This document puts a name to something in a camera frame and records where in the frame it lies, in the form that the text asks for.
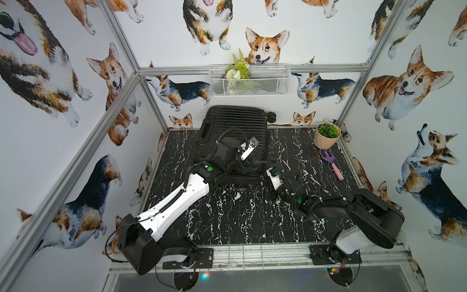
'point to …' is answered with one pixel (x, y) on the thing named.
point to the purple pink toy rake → (330, 157)
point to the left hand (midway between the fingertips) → (248, 147)
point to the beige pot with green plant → (326, 135)
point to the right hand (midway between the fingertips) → (263, 180)
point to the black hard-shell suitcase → (240, 123)
